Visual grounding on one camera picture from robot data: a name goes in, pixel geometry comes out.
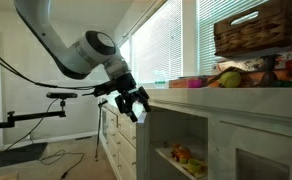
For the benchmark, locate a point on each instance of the brown wooden table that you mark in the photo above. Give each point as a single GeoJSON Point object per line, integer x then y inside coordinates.
{"type": "Point", "coordinates": [7, 176]}

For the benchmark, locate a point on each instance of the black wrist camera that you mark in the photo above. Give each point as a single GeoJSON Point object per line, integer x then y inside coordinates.
{"type": "Point", "coordinates": [102, 89]}

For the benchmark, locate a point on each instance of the pink plastic cup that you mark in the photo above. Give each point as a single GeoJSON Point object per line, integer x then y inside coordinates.
{"type": "Point", "coordinates": [194, 83]}

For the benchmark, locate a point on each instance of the black pedestal bowl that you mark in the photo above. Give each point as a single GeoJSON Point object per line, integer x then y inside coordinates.
{"type": "Point", "coordinates": [270, 71]}

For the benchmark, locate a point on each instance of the black tripod stand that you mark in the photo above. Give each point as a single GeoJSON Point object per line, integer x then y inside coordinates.
{"type": "Point", "coordinates": [26, 136]}

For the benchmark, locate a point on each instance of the green toy cup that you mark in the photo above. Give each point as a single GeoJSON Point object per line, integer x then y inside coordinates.
{"type": "Point", "coordinates": [194, 165]}

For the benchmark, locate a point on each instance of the yellow-green tennis ball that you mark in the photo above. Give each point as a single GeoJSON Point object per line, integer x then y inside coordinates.
{"type": "Point", "coordinates": [230, 79]}

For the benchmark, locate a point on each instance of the black stereo camera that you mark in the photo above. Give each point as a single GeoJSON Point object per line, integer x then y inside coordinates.
{"type": "Point", "coordinates": [62, 95]}

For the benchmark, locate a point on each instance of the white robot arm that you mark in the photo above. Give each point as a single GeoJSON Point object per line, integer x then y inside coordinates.
{"type": "Point", "coordinates": [52, 40]}

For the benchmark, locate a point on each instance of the white window blind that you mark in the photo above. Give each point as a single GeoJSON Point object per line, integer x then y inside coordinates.
{"type": "Point", "coordinates": [157, 43]}
{"type": "Point", "coordinates": [206, 33]}

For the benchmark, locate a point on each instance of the brown wicker basket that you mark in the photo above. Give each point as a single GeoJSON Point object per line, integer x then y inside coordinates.
{"type": "Point", "coordinates": [259, 33]}

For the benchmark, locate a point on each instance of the white wooden cabinet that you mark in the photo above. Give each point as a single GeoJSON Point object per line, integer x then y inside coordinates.
{"type": "Point", "coordinates": [252, 103]}

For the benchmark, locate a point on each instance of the black flat platform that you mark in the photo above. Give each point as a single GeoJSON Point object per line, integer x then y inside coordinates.
{"type": "Point", "coordinates": [16, 155]}

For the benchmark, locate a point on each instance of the white drawer unit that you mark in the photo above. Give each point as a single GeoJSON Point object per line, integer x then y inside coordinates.
{"type": "Point", "coordinates": [126, 146]}

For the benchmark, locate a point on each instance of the small dark toy figure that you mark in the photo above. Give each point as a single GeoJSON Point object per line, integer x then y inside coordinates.
{"type": "Point", "coordinates": [165, 144]}

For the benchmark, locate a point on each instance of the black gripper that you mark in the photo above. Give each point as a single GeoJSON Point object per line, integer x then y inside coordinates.
{"type": "Point", "coordinates": [127, 86]}

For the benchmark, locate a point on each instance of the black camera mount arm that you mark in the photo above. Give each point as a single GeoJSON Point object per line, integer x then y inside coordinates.
{"type": "Point", "coordinates": [36, 116]}

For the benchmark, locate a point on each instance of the bare bright window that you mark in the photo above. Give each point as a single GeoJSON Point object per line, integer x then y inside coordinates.
{"type": "Point", "coordinates": [125, 53]}

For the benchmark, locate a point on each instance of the orange flat box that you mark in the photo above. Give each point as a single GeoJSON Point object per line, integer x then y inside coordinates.
{"type": "Point", "coordinates": [179, 82]}

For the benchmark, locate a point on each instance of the orange toy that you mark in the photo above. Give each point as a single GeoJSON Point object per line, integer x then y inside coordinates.
{"type": "Point", "coordinates": [181, 153]}

